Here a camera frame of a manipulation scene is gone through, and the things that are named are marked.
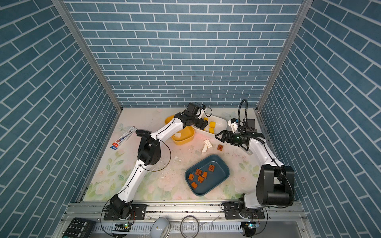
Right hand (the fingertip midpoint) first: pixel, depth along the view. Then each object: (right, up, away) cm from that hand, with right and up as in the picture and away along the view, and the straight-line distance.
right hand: (220, 136), depth 86 cm
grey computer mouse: (-29, -37, -23) cm, 53 cm away
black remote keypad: (-68, -41, -18) cm, 81 cm away
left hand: (-9, +10, +16) cm, 21 cm away
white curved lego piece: (-8, -9, +9) cm, 16 cm away
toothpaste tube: (-67, -6, +13) cm, 69 cm away
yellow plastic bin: (-21, 0, +23) cm, 31 cm away
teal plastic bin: (-8, -22, -2) cm, 23 cm away
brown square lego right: (+2, -9, +11) cm, 14 cm away
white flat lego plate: (-6, -6, +13) cm, 16 cm away
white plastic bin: (+4, +6, +21) cm, 23 cm away
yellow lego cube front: (-2, +6, +22) cm, 23 cm away
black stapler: (-54, +1, +20) cm, 58 cm away
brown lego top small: (-5, -19, +2) cm, 20 cm away
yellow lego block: (-3, +2, +20) cm, 20 cm away
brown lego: (-15, -26, -6) cm, 31 cm away
